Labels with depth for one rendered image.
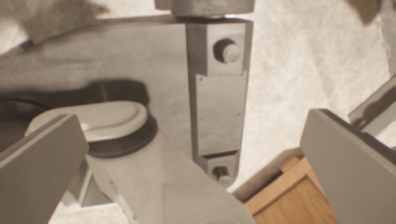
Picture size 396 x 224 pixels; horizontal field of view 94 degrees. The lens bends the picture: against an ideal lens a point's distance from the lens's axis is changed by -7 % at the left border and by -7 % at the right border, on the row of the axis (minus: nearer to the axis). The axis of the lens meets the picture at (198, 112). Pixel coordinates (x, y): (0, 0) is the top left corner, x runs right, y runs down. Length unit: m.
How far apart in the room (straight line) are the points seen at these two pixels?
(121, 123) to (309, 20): 0.66
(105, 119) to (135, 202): 0.15
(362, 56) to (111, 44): 0.90
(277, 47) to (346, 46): 0.29
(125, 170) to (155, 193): 0.07
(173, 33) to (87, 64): 0.19
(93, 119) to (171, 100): 0.20
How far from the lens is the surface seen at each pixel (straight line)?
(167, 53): 0.45
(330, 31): 0.85
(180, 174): 0.30
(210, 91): 0.47
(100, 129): 0.35
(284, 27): 0.74
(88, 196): 0.50
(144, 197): 0.28
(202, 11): 0.43
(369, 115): 1.23
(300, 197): 1.01
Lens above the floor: 0.61
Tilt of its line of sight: 58 degrees down
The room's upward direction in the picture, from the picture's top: 158 degrees clockwise
